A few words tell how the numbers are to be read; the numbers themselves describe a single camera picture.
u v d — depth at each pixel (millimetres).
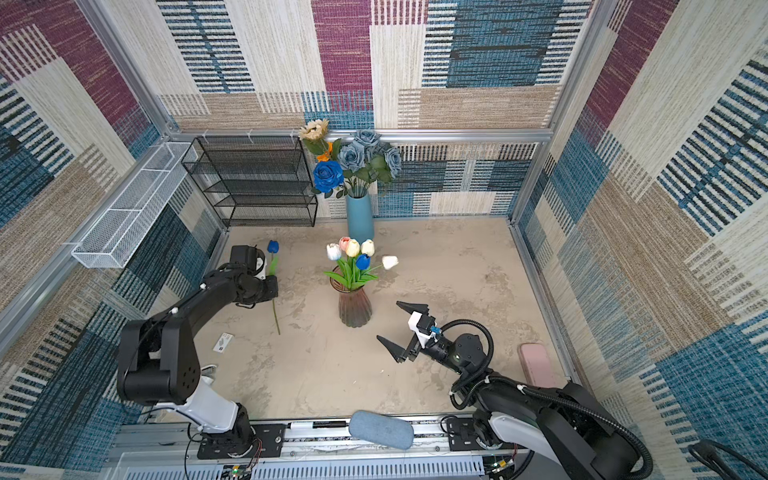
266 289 843
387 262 779
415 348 662
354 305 939
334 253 748
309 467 776
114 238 713
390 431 720
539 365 834
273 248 975
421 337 634
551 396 471
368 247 732
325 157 922
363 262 712
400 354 653
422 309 714
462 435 732
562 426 431
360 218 1030
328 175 700
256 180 1106
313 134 847
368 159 912
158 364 453
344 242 739
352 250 720
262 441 728
